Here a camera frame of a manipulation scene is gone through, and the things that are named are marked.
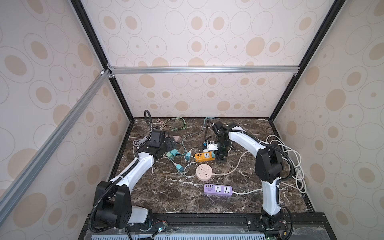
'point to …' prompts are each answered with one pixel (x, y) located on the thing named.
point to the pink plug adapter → (177, 139)
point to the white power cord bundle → (299, 184)
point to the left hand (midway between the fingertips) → (172, 140)
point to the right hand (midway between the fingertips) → (219, 153)
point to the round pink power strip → (204, 172)
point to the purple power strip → (218, 189)
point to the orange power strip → (204, 156)
